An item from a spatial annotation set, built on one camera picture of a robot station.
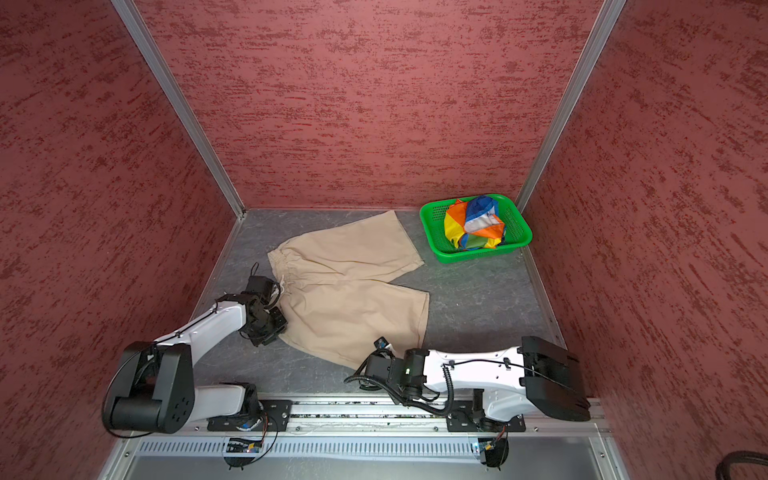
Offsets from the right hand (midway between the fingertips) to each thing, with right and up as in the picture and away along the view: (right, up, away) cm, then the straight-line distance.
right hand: (402, 389), depth 77 cm
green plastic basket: (+43, +43, +30) cm, 67 cm away
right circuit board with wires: (+23, -12, -5) cm, 27 cm away
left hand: (-36, +10, +11) cm, 39 cm away
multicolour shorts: (+25, +44, +23) cm, 56 cm away
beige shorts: (-21, +23, +19) cm, 37 cm away
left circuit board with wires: (-41, -14, -4) cm, 43 cm away
